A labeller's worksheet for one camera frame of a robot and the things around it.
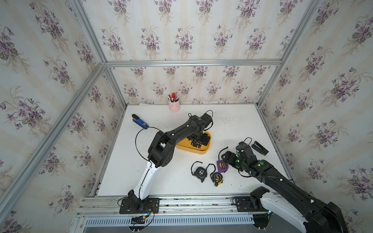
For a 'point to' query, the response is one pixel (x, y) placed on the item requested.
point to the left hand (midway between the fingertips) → (201, 142)
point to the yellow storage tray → (186, 145)
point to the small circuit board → (140, 220)
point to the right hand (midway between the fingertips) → (227, 158)
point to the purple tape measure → (222, 166)
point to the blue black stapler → (138, 120)
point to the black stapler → (260, 148)
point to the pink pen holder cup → (174, 107)
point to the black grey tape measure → (200, 173)
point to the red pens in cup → (173, 98)
